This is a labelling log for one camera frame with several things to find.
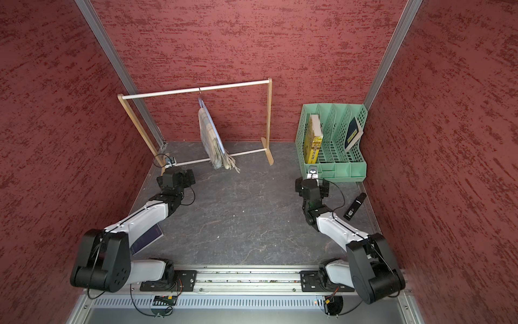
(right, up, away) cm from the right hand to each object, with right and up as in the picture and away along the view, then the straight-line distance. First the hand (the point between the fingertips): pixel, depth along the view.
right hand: (309, 181), depth 89 cm
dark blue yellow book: (+28, +24, +17) cm, 41 cm away
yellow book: (+2, +19, +1) cm, 19 cm away
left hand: (-59, +3, 0) cm, 59 cm away
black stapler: (+24, -13, +7) cm, 28 cm away
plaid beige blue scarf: (-42, +10, +7) cm, 44 cm away
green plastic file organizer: (+22, +23, +30) cm, 43 cm away
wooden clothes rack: (-18, +14, +26) cm, 35 cm away
